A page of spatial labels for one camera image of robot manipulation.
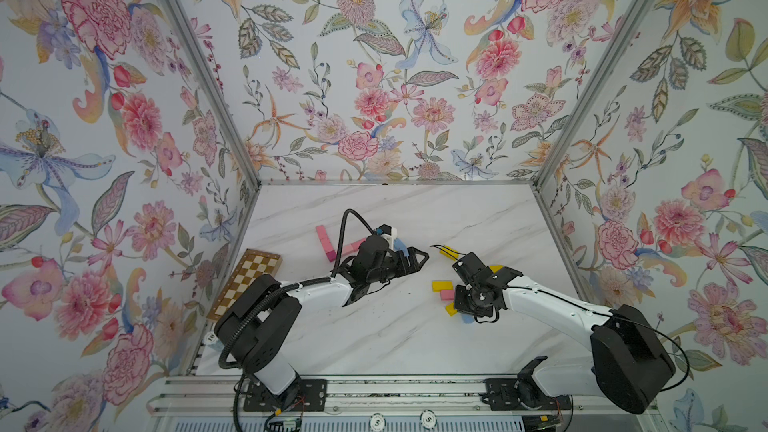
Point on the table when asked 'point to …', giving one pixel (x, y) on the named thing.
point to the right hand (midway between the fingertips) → (457, 301)
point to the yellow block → (496, 268)
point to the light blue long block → (398, 245)
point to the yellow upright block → (442, 285)
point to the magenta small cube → (331, 255)
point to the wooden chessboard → (252, 265)
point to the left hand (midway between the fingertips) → (424, 260)
